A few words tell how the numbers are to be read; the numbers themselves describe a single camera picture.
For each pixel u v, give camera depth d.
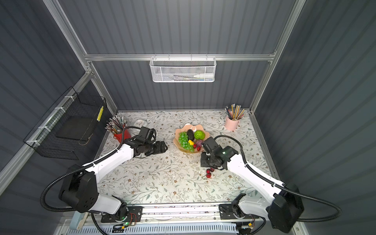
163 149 0.79
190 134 0.99
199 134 0.96
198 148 0.91
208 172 0.87
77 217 0.69
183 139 0.94
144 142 0.67
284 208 0.39
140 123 1.09
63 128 0.72
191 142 0.95
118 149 0.56
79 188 0.43
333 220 0.43
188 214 0.75
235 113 1.04
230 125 1.04
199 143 0.93
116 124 0.96
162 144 0.80
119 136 0.94
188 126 1.05
